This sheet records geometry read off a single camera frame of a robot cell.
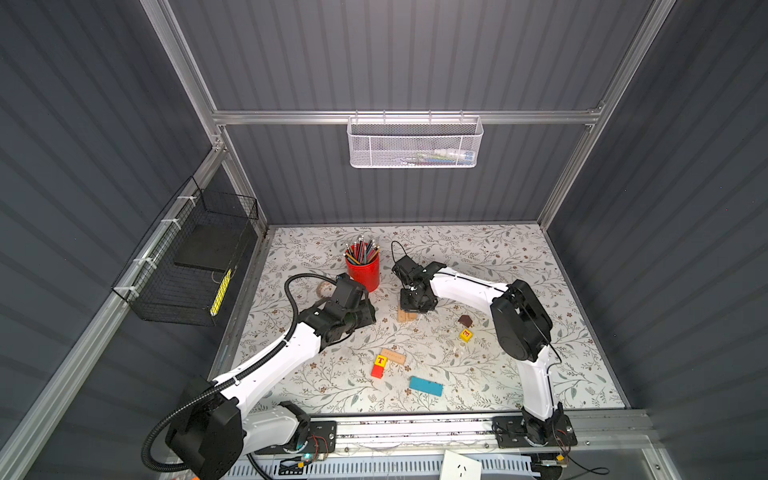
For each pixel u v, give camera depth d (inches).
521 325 21.0
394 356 34.1
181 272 28.6
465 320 36.1
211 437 15.7
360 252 37.9
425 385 32.0
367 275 38.4
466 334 35.1
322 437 28.4
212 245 30.8
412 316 36.6
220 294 27.1
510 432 28.8
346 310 24.4
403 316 36.8
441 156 36.6
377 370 33.1
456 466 26.3
